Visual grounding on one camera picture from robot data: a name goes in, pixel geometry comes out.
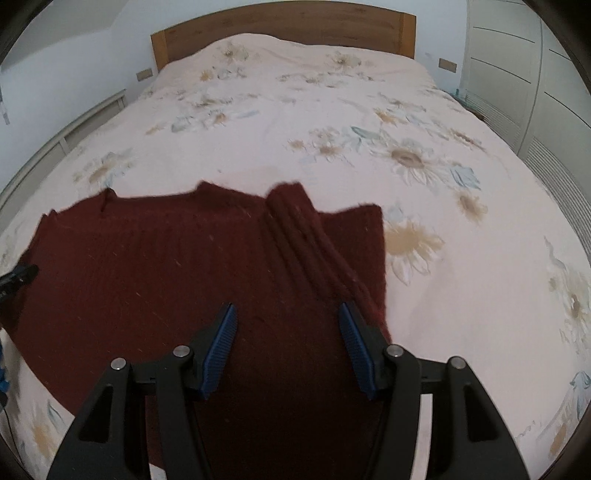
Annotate white wardrobe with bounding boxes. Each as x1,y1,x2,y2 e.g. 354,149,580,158
457,0,591,222

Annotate dark red knit sweater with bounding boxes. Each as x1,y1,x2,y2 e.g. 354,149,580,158
2,181,393,480

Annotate wooden headboard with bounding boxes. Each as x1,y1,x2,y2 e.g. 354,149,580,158
151,12,417,75

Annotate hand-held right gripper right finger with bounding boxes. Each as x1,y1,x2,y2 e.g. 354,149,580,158
338,302,529,480

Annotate floral pink bedspread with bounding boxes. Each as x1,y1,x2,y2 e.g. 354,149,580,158
0,32,591,480

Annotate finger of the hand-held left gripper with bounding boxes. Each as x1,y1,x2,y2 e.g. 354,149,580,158
0,264,40,302

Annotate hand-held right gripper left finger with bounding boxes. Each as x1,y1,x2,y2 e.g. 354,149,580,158
46,303,238,480

